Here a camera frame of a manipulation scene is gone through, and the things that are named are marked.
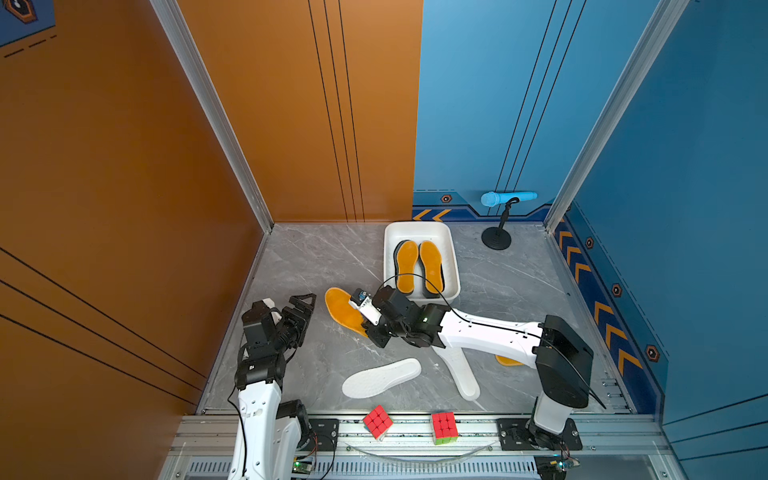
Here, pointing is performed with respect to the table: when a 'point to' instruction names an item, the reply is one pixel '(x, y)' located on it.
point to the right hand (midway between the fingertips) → (365, 322)
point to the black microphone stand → (498, 238)
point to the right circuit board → (550, 467)
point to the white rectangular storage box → (441, 233)
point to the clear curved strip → (432, 460)
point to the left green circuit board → (302, 467)
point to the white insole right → (467, 382)
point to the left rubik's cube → (378, 422)
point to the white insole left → (372, 381)
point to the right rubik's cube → (445, 428)
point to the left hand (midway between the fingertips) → (314, 301)
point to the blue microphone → (493, 199)
